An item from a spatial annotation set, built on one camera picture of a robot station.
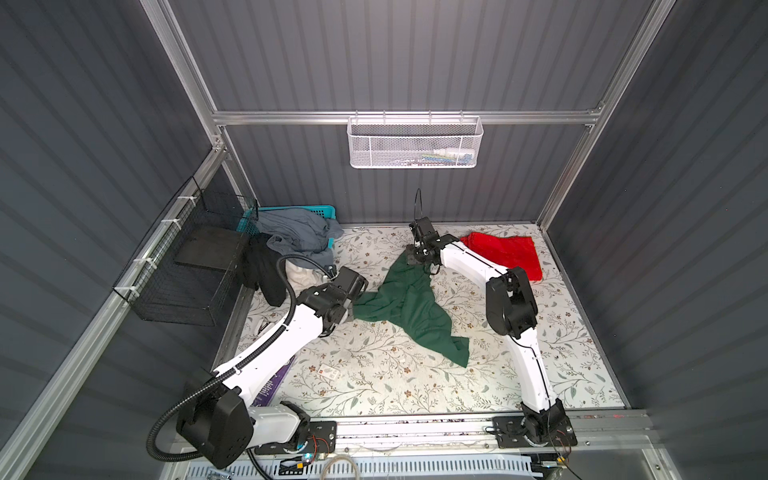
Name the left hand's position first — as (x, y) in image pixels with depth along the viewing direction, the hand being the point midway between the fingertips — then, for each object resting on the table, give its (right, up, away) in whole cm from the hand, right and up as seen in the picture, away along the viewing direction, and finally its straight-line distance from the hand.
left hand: (336, 308), depth 82 cm
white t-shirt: (-17, +6, +22) cm, 29 cm away
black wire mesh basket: (-36, +11, -8) cm, 38 cm away
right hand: (+24, +14, +22) cm, 35 cm away
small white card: (-2, -18, +1) cm, 18 cm away
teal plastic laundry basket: (-35, +26, +22) cm, 49 cm away
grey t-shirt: (-18, +23, +27) cm, 40 cm away
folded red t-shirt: (+59, +16, +27) cm, 67 cm away
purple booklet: (-18, -22, -3) cm, 29 cm away
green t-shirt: (+20, +1, +14) cm, 25 cm away
